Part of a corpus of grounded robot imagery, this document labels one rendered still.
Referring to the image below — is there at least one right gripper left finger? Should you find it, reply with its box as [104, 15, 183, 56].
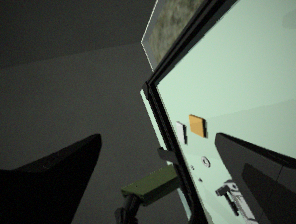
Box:
[0, 134, 102, 224]

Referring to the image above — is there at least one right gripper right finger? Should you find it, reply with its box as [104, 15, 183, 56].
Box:
[214, 133, 296, 224]

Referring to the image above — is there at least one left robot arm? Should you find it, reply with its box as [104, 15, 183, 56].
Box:
[114, 193, 144, 224]

